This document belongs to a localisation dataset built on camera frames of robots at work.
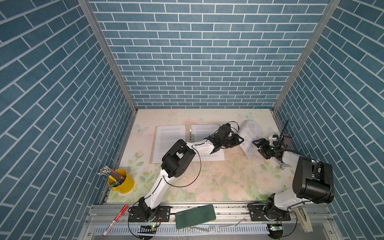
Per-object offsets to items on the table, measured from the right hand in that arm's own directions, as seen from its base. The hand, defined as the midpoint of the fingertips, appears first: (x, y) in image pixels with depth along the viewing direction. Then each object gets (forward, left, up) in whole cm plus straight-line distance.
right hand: (255, 143), depth 94 cm
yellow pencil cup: (-33, +70, +4) cm, 77 cm away
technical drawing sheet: (+9, +2, +1) cm, 10 cm away
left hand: (-2, +9, +4) cm, 10 cm away
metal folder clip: (+5, +43, -4) cm, 43 cm away
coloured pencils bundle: (-30, +76, +6) cm, 82 cm away
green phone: (-41, +35, -6) cm, 55 cm away
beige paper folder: (+14, +46, -5) cm, 48 cm away
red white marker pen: (-45, +72, -4) cm, 85 cm away
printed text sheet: (+4, +60, -5) cm, 60 cm away
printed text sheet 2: (-20, +33, +23) cm, 45 cm away
